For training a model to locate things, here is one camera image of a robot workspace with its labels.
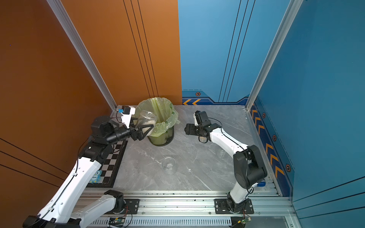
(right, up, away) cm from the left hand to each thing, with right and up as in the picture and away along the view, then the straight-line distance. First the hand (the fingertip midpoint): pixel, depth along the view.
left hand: (148, 121), depth 67 cm
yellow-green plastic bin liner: (+5, +3, +30) cm, 30 cm away
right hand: (+21, -6, +23) cm, 32 cm away
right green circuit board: (+46, -50, +2) cm, 68 cm away
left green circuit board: (-18, -51, +5) cm, 55 cm away
